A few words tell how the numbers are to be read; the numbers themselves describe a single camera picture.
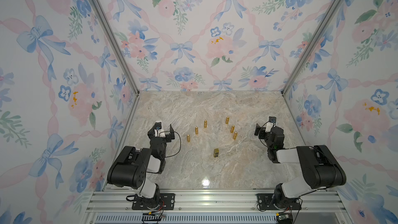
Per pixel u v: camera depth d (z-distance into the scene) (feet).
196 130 3.11
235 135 3.05
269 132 2.46
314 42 2.96
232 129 3.14
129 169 1.48
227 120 3.29
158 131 2.46
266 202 2.41
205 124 3.23
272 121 2.63
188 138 3.01
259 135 2.87
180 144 3.09
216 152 2.80
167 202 2.41
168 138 2.69
